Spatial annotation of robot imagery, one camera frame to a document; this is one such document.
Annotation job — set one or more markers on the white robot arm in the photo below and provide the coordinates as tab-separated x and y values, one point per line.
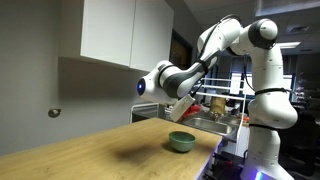
270	83

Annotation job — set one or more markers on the green bowl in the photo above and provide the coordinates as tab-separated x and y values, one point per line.
181	140

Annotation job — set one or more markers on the white tube dish rack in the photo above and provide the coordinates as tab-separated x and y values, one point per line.
144	104

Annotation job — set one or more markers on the stainless steel sink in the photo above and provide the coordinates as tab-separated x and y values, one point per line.
208	126

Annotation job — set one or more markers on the bright window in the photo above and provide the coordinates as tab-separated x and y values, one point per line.
236	83

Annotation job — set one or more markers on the small orange item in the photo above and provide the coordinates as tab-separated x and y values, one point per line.
245	117

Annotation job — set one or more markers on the black electronics box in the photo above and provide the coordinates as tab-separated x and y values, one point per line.
226	166

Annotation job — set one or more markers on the rectangular ceiling light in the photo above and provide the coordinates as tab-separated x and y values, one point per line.
289	44

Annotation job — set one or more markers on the ceiling air vent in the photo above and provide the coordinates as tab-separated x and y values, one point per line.
298	29

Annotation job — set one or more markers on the black office chair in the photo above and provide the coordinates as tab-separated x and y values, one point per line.
305	143

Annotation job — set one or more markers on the white wall cabinet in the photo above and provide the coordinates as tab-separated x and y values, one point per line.
116	33

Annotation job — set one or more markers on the round metal wall fixture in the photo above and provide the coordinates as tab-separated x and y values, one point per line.
54	112

